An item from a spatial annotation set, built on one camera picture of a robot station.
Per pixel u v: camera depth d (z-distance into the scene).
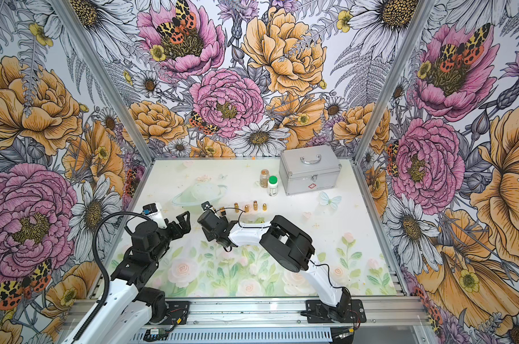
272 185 1.01
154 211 0.69
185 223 0.73
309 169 1.00
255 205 0.99
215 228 0.73
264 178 1.06
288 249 0.55
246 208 0.99
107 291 0.51
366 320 0.73
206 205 0.83
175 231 0.70
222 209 0.98
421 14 0.73
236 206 0.97
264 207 1.01
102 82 0.88
